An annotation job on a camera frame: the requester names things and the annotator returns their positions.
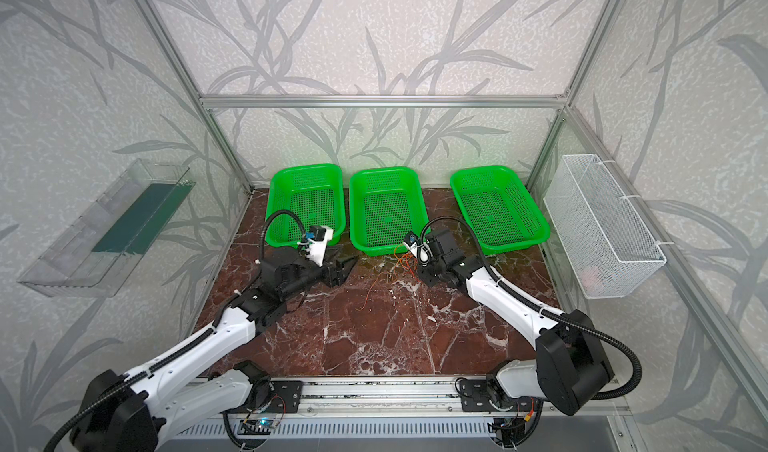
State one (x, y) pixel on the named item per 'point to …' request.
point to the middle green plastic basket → (385, 204)
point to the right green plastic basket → (497, 209)
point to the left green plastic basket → (313, 191)
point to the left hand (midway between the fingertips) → (352, 246)
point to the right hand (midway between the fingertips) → (424, 251)
